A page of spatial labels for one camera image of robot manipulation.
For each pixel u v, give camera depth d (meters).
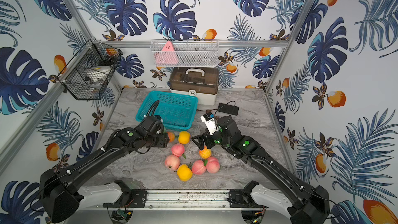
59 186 0.40
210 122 0.64
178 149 0.84
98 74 0.80
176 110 1.10
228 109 1.10
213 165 0.79
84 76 0.83
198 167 0.78
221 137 0.60
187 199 0.75
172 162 0.80
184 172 0.78
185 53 0.92
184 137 0.90
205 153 0.84
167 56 0.90
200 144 0.63
